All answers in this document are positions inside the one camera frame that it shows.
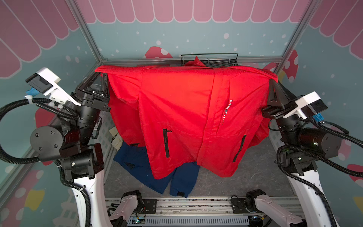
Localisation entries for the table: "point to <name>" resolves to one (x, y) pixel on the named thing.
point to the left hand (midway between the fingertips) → (111, 72)
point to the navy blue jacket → (133, 160)
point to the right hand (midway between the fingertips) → (272, 79)
